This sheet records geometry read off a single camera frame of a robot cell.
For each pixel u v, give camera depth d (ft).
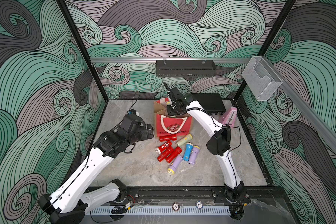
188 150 2.86
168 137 3.01
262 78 2.60
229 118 3.04
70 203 1.19
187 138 3.03
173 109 2.21
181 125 2.73
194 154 2.81
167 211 2.29
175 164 2.69
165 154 2.82
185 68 3.12
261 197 2.41
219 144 1.88
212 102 3.91
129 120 1.54
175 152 2.86
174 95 2.29
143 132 1.93
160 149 2.86
